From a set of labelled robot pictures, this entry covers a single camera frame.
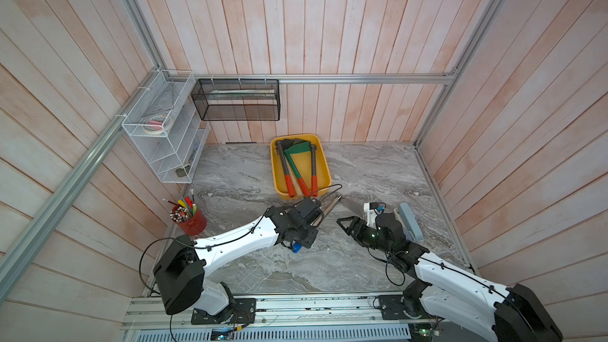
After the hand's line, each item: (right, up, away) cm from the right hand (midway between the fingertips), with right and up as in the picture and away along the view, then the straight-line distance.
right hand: (340, 223), depth 82 cm
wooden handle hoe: (-15, +11, +11) cm, 22 cm away
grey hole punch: (+27, +1, +8) cm, 28 cm away
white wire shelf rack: (-56, +24, -4) cm, 61 cm away
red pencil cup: (-54, +2, +1) cm, 54 cm away
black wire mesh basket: (-43, +51, +24) cm, 71 cm away
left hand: (-12, -4, -2) cm, 13 cm away
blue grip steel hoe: (-4, +3, +9) cm, 10 cm away
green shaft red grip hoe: (-15, +29, +32) cm, 46 cm away
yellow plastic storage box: (-12, +22, +30) cm, 39 cm away
